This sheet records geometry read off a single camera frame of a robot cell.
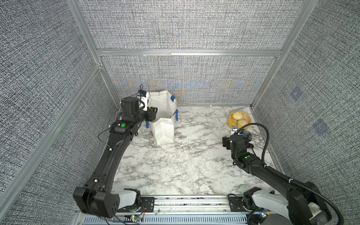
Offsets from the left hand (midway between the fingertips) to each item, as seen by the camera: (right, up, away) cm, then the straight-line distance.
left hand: (155, 106), depth 73 cm
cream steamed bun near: (+60, -9, +32) cm, 68 cm away
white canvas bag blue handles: (+3, -11, +14) cm, 18 cm away
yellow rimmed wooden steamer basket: (+52, -9, +32) cm, 61 cm away
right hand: (+46, -15, +12) cm, 50 cm away
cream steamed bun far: (+56, -4, +30) cm, 64 cm away
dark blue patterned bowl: (+60, -17, +24) cm, 67 cm away
